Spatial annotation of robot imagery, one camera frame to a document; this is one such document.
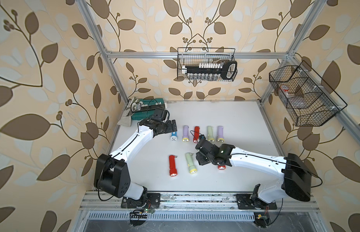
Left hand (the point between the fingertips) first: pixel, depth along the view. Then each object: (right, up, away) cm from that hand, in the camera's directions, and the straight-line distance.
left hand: (167, 125), depth 85 cm
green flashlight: (+28, -7, +12) cm, 31 cm away
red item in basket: (+67, +21, -5) cm, 70 cm away
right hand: (+20, -17, -3) cm, 27 cm away
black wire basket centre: (+39, +28, +4) cm, 49 cm away
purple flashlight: (+35, -7, +12) cm, 37 cm away
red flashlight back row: (+19, -6, +14) cm, 24 cm away
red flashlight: (+32, -25, -1) cm, 41 cm away
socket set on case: (-27, +12, +23) cm, 37 cm away
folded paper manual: (-35, +2, +23) cm, 42 cm away
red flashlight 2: (+4, -26, -3) cm, 27 cm away
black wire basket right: (+74, +13, -13) cm, 77 cm away
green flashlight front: (+15, -25, -3) cm, 29 cm away
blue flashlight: (+3, -9, +11) cm, 14 cm away
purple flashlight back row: (+11, -10, +11) cm, 18 cm away
